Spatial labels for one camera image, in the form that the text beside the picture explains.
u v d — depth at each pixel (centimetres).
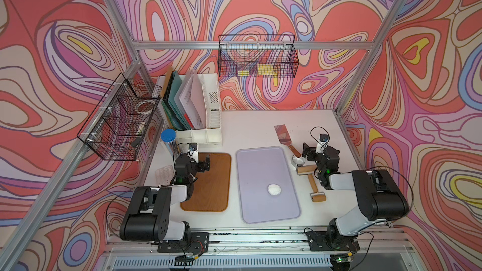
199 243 72
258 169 92
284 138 107
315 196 84
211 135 105
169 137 84
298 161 96
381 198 46
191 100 85
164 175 91
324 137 80
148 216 44
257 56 96
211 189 88
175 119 93
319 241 73
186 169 70
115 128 73
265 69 91
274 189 86
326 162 72
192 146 79
